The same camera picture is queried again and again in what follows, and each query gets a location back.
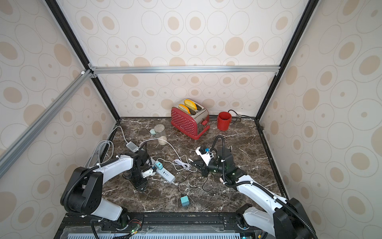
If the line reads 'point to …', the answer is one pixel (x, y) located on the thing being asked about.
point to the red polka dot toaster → (192, 125)
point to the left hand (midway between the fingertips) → (142, 185)
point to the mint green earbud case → (152, 131)
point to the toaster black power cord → (240, 115)
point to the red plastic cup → (224, 119)
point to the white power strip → (162, 173)
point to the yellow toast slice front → (184, 108)
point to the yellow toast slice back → (190, 104)
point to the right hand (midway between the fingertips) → (197, 161)
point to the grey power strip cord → (107, 150)
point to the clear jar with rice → (160, 134)
